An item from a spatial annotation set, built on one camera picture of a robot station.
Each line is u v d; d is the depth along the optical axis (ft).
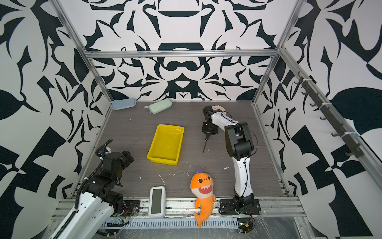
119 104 3.83
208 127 2.94
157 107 3.79
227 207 2.44
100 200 1.77
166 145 3.03
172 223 2.34
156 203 2.38
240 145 1.89
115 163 1.98
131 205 2.46
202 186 2.39
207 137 3.25
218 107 3.69
